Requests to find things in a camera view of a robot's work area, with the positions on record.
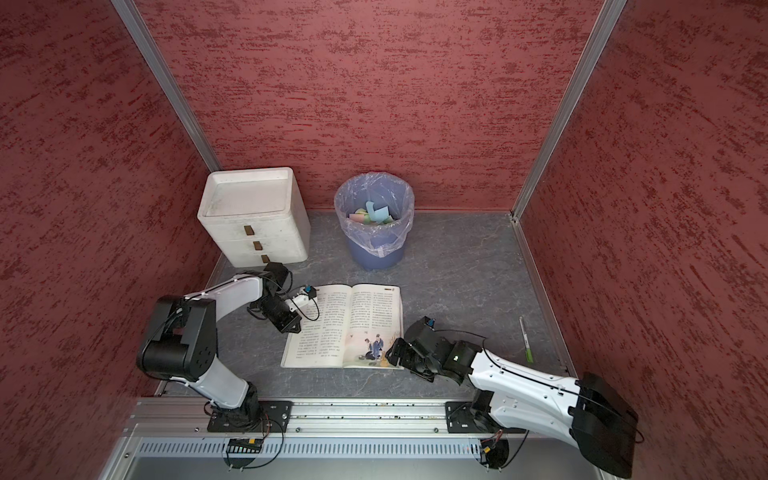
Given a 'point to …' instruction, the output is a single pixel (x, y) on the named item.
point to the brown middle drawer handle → (257, 246)
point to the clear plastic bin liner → (352, 193)
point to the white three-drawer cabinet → (256, 216)
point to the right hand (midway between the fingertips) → (397, 368)
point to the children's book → (348, 328)
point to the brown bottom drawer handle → (265, 258)
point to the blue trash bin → (364, 260)
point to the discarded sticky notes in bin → (372, 215)
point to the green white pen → (527, 343)
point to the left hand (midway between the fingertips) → (293, 332)
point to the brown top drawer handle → (249, 230)
